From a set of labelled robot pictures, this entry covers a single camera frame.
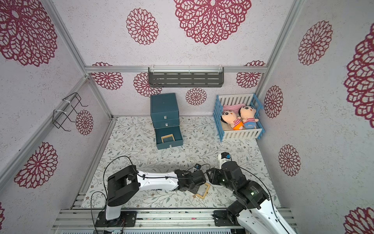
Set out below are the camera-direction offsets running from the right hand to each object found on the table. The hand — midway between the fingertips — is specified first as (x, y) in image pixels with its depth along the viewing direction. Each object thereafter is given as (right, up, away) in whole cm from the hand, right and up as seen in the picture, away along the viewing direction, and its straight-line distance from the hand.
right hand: (210, 174), depth 73 cm
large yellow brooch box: (-3, -10, +5) cm, 12 cm away
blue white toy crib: (+24, +43, +39) cm, 63 cm away
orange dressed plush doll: (+18, +31, +30) cm, 47 cm away
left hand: (-7, -10, +12) cm, 17 cm away
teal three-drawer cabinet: (-26, +29, +23) cm, 46 cm away
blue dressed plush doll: (+31, +34, +29) cm, 54 cm away
